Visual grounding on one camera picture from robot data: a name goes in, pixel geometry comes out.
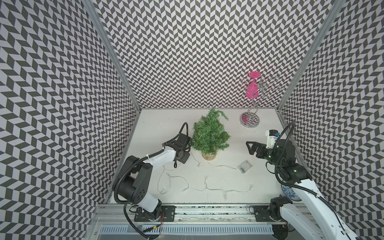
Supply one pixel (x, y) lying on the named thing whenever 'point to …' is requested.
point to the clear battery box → (244, 166)
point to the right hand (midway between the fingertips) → (252, 146)
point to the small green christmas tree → (208, 137)
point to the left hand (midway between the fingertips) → (180, 155)
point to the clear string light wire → (205, 184)
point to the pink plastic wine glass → (252, 91)
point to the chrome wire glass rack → (251, 119)
